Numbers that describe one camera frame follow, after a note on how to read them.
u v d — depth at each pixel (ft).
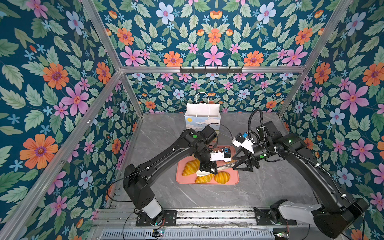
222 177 2.71
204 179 2.71
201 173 2.27
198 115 2.70
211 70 3.05
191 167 2.76
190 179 2.81
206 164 2.05
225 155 2.01
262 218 2.40
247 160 1.80
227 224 2.37
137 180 1.36
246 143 1.86
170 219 2.41
